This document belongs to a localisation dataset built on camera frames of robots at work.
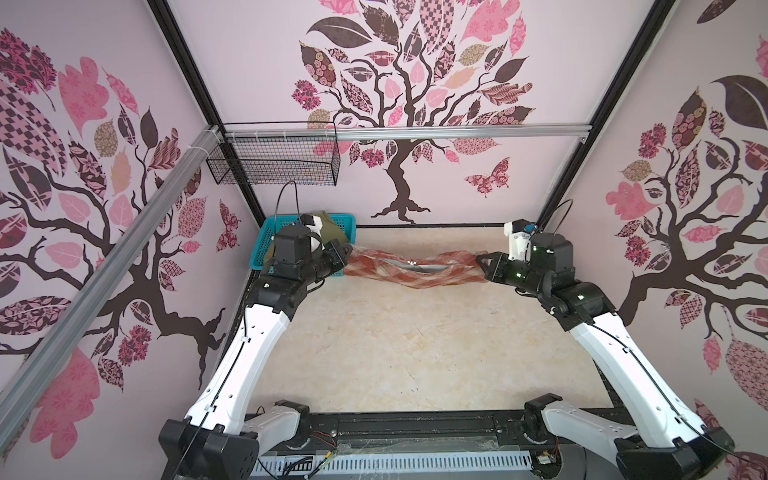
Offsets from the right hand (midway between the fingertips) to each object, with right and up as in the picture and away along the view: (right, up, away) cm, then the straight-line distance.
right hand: (480, 254), depth 70 cm
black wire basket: (-59, +33, +24) cm, 72 cm away
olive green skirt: (-46, +9, +44) cm, 64 cm away
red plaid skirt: (-10, -4, 0) cm, 11 cm away
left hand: (-31, +1, +1) cm, 31 cm away
